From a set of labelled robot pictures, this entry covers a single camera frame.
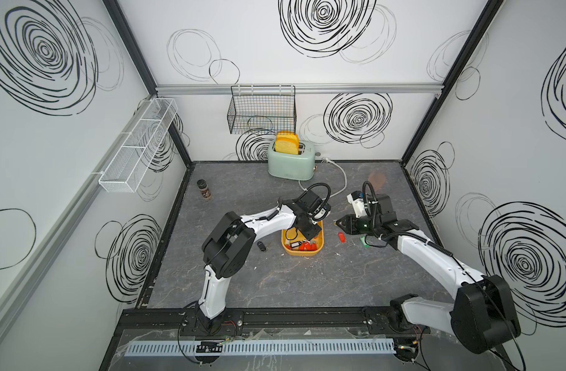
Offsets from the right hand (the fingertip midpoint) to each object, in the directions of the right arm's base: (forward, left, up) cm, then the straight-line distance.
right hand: (340, 222), depth 84 cm
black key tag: (-4, +30, -12) cm, 33 cm away
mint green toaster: (+31, +18, -3) cm, 36 cm away
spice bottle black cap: (+18, +57, -2) cm, 60 cm away
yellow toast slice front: (+33, +21, +9) cm, 40 cm away
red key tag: (+1, -3, -13) cm, 13 cm away
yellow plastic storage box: (-6, +17, +1) cm, 18 cm away
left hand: (+1, +9, -9) cm, 13 cm away
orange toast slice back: (+39, +21, +10) cm, 46 cm away
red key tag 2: (-4, +12, -12) cm, 18 cm away
